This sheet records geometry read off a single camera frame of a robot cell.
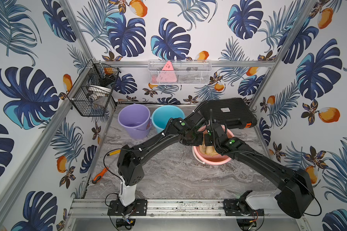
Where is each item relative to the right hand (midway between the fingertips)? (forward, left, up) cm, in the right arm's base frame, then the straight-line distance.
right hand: (209, 134), depth 84 cm
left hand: (-6, +6, -4) cm, 9 cm away
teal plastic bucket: (+17, +30, -3) cm, 34 cm away
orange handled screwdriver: (-20, +64, -14) cm, 68 cm away
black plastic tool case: (+28, -25, -11) cm, 39 cm away
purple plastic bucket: (+11, +44, +1) cm, 46 cm away
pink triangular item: (+32, +25, +19) cm, 45 cm away
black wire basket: (+17, +69, +17) cm, 73 cm away
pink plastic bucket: (-18, +5, +4) cm, 19 cm away
